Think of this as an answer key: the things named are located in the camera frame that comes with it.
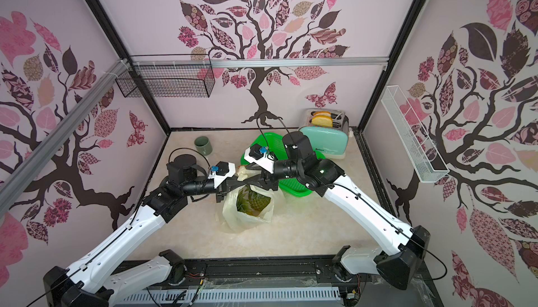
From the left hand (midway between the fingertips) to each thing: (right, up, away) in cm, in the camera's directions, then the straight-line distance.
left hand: (244, 183), depth 67 cm
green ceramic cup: (-27, +13, +37) cm, 48 cm away
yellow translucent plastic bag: (-2, -13, +2) cm, 14 cm away
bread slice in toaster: (+33, +24, +31) cm, 51 cm away
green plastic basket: (+9, +14, +39) cm, 43 cm away
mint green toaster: (+36, +20, +30) cm, 51 cm away
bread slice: (+33, +29, +34) cm, 55 cm away
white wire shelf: (+65, +12, +11) cm, 67 cm away
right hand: (+2, +3, -4) cm, 6 cm away
